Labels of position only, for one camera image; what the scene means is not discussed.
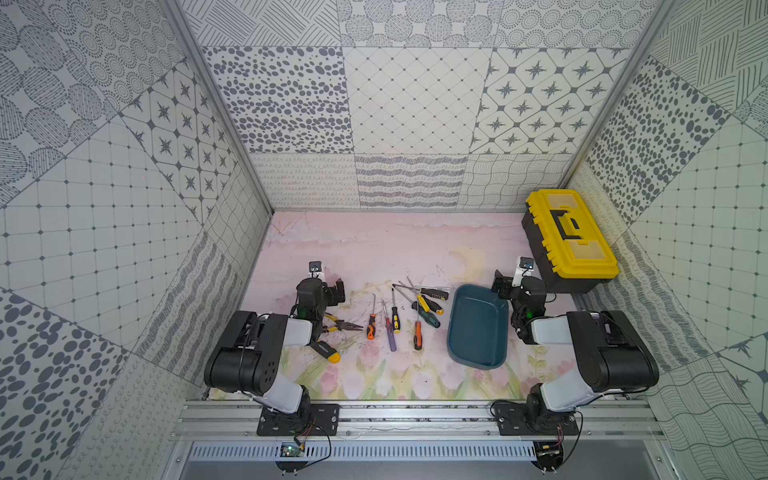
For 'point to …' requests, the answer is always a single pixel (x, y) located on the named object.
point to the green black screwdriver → (429, 317)
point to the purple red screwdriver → (389, 327)
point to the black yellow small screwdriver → (395, 316)
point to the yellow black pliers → (342, 324)
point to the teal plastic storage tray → (477, 327)
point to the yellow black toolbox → (565, 242)
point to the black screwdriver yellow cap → (433, 306)
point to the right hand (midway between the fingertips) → (512, 275)
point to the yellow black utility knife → (326, 351)
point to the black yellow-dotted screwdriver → (426, 291)
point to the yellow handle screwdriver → (423, 303)
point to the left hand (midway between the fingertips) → (324, 277)
